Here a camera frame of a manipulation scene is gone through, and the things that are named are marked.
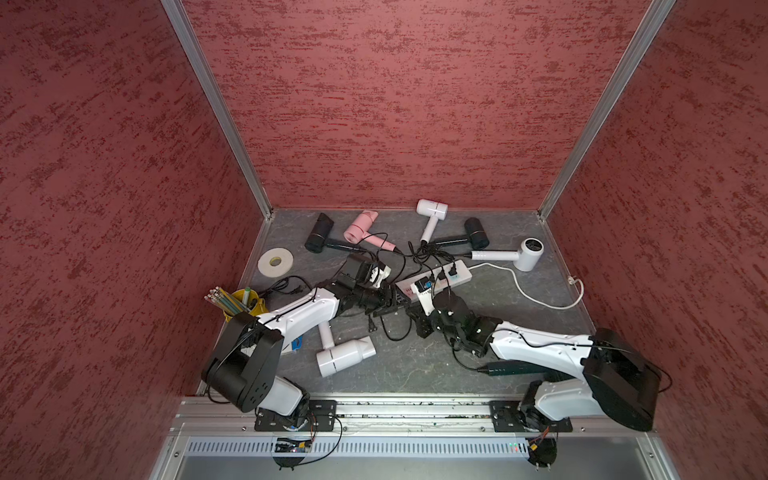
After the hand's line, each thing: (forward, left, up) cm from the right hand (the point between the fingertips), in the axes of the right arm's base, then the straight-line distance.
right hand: (409, 316), depth 83 cm
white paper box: (-5, +33, -6) cm, 34 cm away
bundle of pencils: (+2, +50, +7) cm, 51 cm away
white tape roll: (+25, +47, -6) cm, 53 cm away
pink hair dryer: (+36, +17, -3) cm, 40 cm away
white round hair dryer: (+22, -42, -4) cm, 48 cm away
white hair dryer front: (-11, +21, -1) cm, 24 cm away
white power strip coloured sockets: (+15, -11, -6) cm, 20 cm away
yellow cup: (+6, +47, +2) cm, 47 cm away
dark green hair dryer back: (+34, -27, -5) cm, 43 cm away
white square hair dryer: (+45, -12, -3) cm, 47 cm away
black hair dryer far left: (+33, +32, -3) cm, 46 cm away
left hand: (+1, +2, +3) cm, 4 cm away
